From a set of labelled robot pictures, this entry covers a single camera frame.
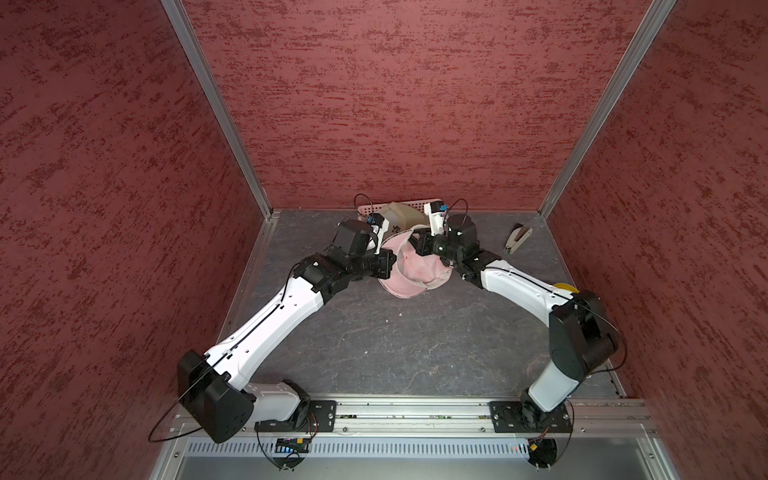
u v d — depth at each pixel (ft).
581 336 1.51
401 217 3.61
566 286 2.87
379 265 2.13
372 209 3.73
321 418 2.43
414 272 2.94
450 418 2.48
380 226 2.18
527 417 2.16
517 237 3.61
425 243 2.43
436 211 2.46
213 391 1.23
